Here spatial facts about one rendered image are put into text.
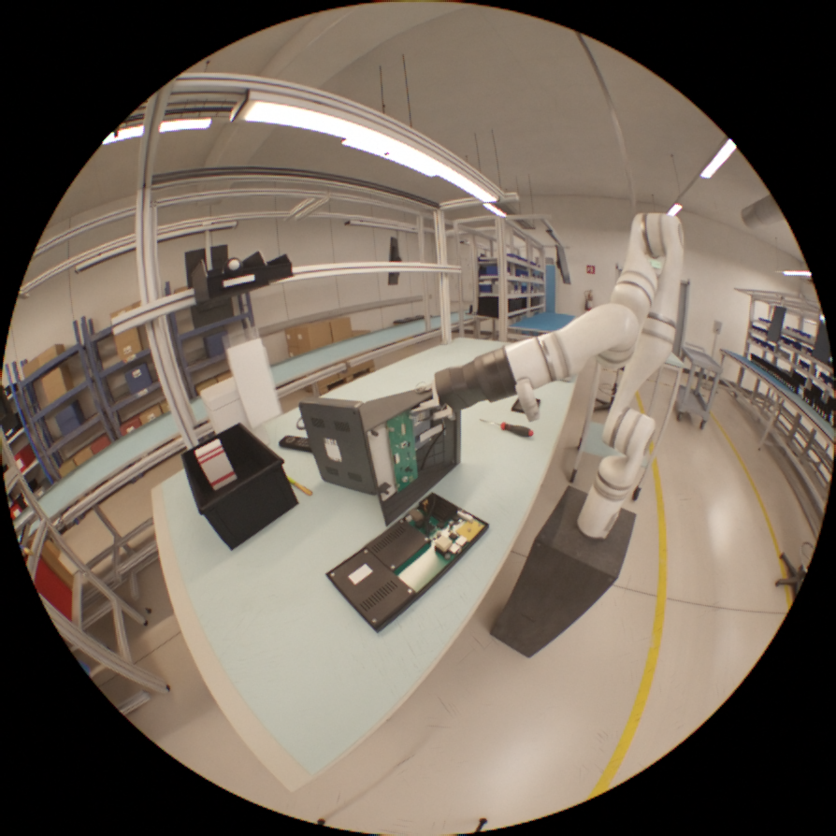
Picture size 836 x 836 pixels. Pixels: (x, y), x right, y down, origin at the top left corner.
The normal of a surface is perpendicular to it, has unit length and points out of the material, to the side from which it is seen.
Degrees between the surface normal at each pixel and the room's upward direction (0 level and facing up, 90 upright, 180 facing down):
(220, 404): 90
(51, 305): 90
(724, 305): 90
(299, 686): 0
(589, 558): 0
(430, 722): 0
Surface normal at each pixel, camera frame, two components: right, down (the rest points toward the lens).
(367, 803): -0.07, -0.88
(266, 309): 0.80, 0.22
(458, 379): -0.19, -0.41
